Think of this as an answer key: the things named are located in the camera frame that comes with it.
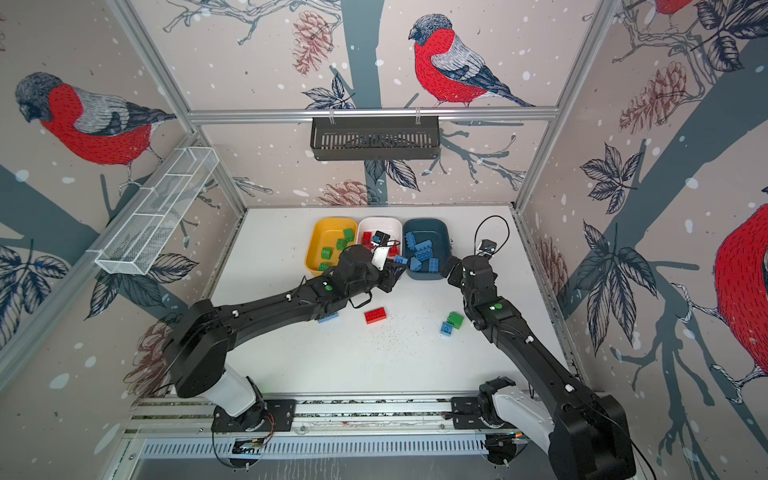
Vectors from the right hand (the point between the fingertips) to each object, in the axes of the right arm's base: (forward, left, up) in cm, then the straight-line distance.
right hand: (460, 264), depth 83 cm
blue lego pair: (-2, +17, +4) cm, 18 cm away
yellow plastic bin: (+20, +46, -14) cm, 52 cm away
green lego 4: (-10, 0, -15) cm, 18 cm away
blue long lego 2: (+10, +6, -15) cm, 20 cm away
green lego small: (+13, +45, -14) cm, 48 cm away
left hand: (-4, +16, +4) cm, 17 cm away
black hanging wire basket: (+46, +29, +11) cm, 56 cm away
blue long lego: (+14, +9, -14) cm, 22 cm away
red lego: (-9, +25, -15) cm, 30 cm away
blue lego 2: (+16, +9, -13) cm, 23 cm away
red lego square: (-4, +18, +10) cm, 21 cm away
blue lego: (+17, +14, -11) cm, 25 cm away
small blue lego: (+9, +13, -14) cm, 21 cm away
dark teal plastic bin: (+25, +9, -14) cm, 30 cm away
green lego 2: (+17, +40, -14) cm, 46 cm away
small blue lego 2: (-12, +3, -17) cm, 21 cm away
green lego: (+21, +37, -13) cm, 44 cm away
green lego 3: (+6, +44, -11) cm, 45 cm away
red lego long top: (+20, +31, -14) cm, 39 cm away
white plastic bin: (+24, +31, -11) cm, 41 cm away
